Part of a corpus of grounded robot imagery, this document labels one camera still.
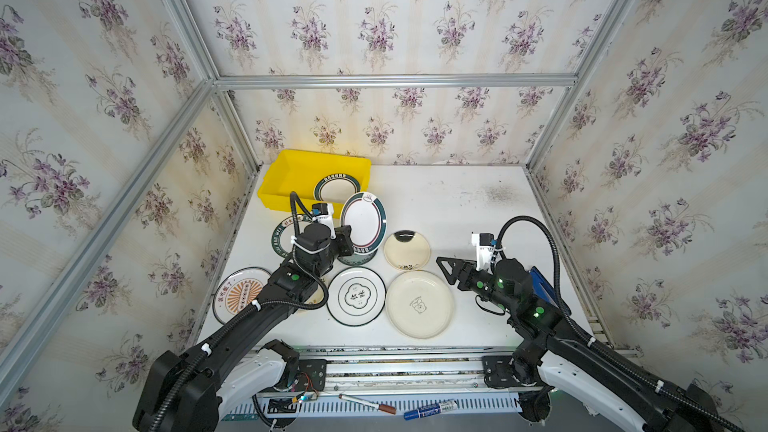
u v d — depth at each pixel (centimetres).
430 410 68
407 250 96
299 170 117
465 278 67
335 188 112
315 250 58
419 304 85
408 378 73
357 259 93
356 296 86
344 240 69
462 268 67
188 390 38
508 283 58
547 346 56
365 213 84
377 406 69
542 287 87
